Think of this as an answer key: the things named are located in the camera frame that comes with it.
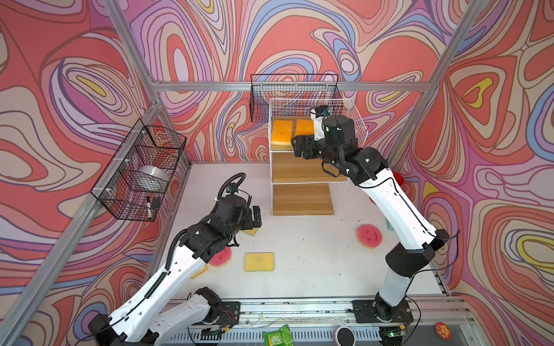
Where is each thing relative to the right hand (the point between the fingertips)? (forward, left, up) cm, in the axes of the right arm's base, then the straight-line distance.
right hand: (303, 145), depth 69 cm
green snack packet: (-48, +10, -40) cm, 63 cm away
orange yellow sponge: (-26, +40, -39) cm, 62 cm away
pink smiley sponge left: (-22, +32, -37) cm, 53 cm away
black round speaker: (-48, -10, -36) cm, 61 cm away
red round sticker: (-47, -44, -41) cm, 77 cm away
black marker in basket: (-12, +53, -14) cm, 56 cm away
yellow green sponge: (-23, +17, -40) cm, 49 cm away
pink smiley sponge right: (-15, -28, -38) cm, 49 cm away
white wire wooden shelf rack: (+14, -5, -39) cm, 42 cm away
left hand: (-14, +18, -16) cm, 28 cm away
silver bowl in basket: (-2, +52, -7) cm, 52 cm away
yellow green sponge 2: (-10, +21, -40) cm, 46 cm away
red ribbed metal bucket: (+7, -46, -28) cm, 54 cm away
